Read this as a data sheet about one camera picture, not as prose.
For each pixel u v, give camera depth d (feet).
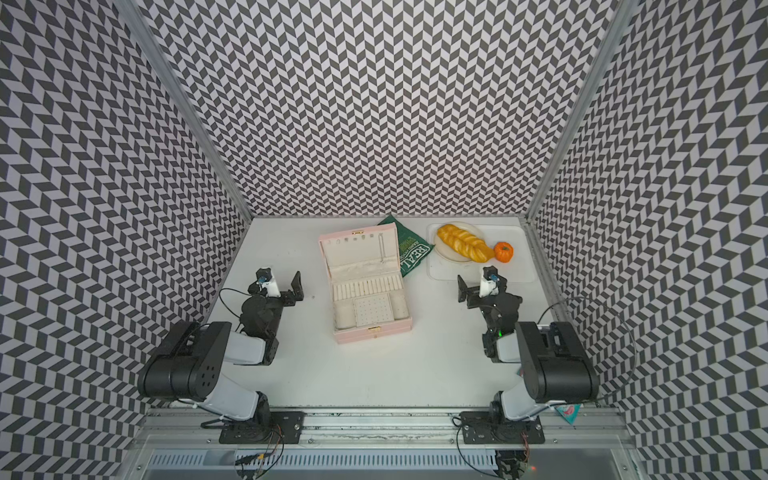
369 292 2.99
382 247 2.93
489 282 2.49
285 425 2.38
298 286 2.85
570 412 2.47
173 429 2.42
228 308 2.15
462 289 2.65
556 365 1.48
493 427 2.19
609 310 2.60
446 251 3.57
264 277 2.48
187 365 1.46
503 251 3.35
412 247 3.41
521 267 3.52
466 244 3.41
